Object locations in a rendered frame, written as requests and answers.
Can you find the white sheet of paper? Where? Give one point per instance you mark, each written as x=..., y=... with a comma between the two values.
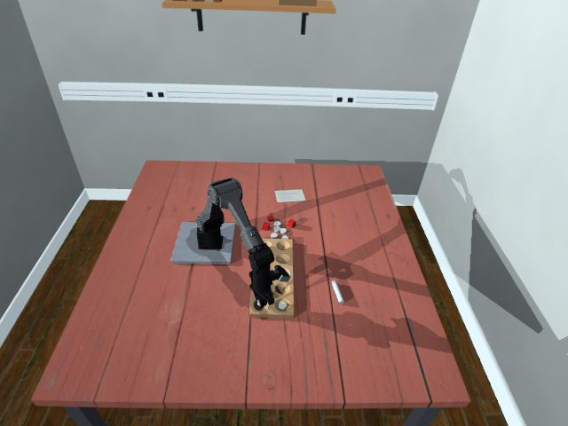
x=290, y=195

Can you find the tan wooden counting tray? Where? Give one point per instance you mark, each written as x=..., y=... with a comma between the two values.
x=282, y=250

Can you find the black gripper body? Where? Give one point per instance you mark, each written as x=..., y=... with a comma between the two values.
x=263, y=289

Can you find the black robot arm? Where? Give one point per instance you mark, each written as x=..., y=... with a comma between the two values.
x=229, y=196

